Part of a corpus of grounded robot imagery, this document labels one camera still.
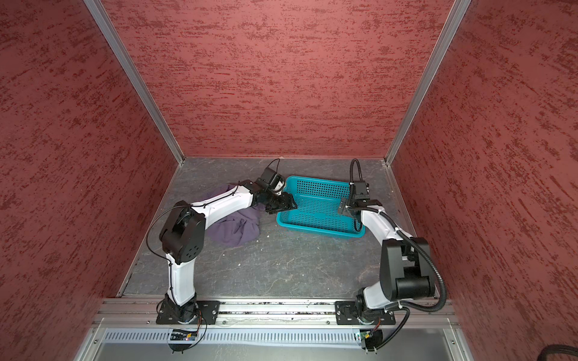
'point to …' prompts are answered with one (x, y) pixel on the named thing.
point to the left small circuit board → (182, 336)
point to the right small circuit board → (372, 338)
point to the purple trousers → (238, 229)
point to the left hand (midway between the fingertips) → (291, 211)
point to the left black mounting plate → (208, 313)
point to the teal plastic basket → (317, 211)
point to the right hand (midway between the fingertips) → (351, 212)
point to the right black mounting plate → (346, 313)
